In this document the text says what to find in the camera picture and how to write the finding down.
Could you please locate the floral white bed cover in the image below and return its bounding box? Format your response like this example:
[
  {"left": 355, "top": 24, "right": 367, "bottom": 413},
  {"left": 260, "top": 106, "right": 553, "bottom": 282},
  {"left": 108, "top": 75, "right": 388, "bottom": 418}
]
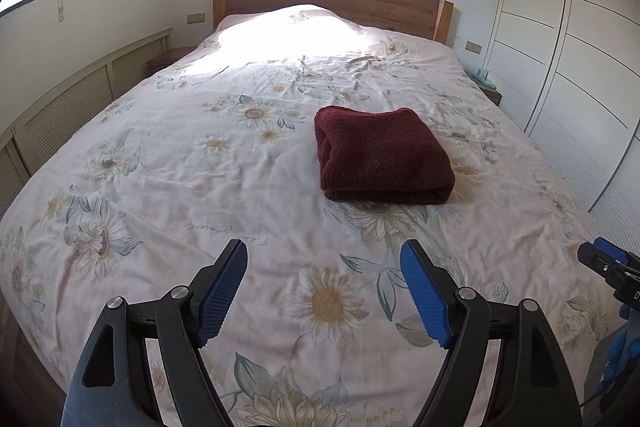
[{"left": 1, "top": 5, "right": 620, "bottom": 426}]

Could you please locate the left wooden nightstand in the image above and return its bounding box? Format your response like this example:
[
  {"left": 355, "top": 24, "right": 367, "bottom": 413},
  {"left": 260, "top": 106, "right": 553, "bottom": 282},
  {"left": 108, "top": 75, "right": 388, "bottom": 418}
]
[{"left": 148, "top": 46, "right": 195, "bottom": 75}]

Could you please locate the left wall switch plate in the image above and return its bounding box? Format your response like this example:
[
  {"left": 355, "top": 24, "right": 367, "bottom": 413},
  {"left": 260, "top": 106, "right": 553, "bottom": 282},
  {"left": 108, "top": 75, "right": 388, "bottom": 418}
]
[{"left": 186, "top": 13, "right": 205, "bottom": 24}]

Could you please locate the dark red knitted sweater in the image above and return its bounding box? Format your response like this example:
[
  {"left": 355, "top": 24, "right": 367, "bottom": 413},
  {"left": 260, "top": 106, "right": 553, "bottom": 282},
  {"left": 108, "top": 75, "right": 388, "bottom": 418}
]
[{"left": 314, "top": 106, "right": 456, "bottom": 205}]

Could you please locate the wooden headboard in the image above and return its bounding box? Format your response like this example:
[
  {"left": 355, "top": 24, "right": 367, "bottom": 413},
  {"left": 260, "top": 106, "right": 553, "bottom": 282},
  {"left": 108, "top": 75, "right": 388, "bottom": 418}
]
[{"left": 213, "top": 0, "right": 454, "bottom": 43}]

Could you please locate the right wall switch plate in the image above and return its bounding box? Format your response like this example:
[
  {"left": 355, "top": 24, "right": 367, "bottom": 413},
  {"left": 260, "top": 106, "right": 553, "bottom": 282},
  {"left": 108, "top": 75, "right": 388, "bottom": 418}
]
[{"left": 465, "top": 41, "right": 482, "bottom": 54}]

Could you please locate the wooden nightstand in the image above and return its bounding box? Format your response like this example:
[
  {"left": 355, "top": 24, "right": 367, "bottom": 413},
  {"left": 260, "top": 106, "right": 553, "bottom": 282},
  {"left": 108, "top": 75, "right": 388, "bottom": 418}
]
[
  {"left": 148, "top": 46, "right": 195, "bottom": 75},
  {"left": 471, "top": 76, "right": 502, "bottom": 106}
]

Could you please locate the tissue box on nightstand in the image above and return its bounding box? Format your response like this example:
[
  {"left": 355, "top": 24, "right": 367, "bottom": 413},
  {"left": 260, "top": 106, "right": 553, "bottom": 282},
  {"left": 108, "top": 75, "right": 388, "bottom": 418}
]
[{"left": 474, "top": 68, "right": 489, "bottom": 82}]

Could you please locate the beige louvered radiator cabinet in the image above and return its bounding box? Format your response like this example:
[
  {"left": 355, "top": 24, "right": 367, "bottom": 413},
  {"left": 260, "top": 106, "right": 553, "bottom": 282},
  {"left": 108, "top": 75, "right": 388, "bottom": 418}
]
[{"left": 1, "top": 28, "right": 171, "bottom": 211}]

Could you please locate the blue gloved right hand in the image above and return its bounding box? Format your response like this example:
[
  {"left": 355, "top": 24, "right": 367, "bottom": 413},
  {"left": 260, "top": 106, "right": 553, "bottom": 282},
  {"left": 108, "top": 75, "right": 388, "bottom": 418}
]
[{"left": 599, "top": 305, "right": 639, "bottom": 390}]

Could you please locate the wall switch plate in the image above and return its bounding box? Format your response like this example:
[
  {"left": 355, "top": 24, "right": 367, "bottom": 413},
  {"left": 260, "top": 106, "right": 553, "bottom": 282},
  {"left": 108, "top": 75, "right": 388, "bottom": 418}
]
[
  {"left": 465, "top": 41, "right": 482, "bottom": 54},
  {"left": 186, "top": 13, "right": 205, "bottom": 24}
]

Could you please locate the white sliding wardrobe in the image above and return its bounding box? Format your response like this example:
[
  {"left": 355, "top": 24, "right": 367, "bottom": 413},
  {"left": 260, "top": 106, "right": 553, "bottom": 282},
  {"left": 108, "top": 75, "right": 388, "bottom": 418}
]
[{"left": 483, "top": 0, "right": 639, "bottom": 251}]

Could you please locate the right wooden nightstand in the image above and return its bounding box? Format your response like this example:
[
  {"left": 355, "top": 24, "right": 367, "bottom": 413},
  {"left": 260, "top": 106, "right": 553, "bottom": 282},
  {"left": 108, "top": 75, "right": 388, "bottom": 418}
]
[{"left": 471, "top": 76, "right": 502, "bottom": 106}]

